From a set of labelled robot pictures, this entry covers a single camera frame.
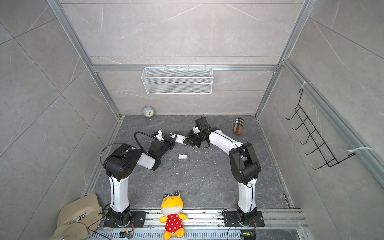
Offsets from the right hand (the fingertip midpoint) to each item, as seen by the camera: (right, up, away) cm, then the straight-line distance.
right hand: (183, 140), depth 91 cm
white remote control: (-3, +1, +1) cm, 3 cm away
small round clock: (-29, +20, +24) cm, 42 cm away
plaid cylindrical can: (+40, +9, +20) cm, 46 cm away
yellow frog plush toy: (-4, -31, -19) cm, 37 cm away
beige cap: (-52, -38, -17) cm, 66 cm away
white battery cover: (-1, -11, +5) cm, 12 cm away
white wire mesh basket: (-5, +41, +10) cm, 42 cm away
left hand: (-3, +6, +2) cm, 7 cm away
